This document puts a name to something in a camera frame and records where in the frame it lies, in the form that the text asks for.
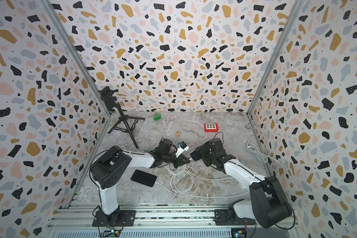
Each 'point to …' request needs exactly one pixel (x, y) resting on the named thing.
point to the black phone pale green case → (195, 156)
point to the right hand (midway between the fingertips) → (196, 152)
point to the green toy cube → (156, 116)
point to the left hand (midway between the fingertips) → (190, 161)
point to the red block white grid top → (211, 127)
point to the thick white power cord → (263, 157)
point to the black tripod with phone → (127, 123)
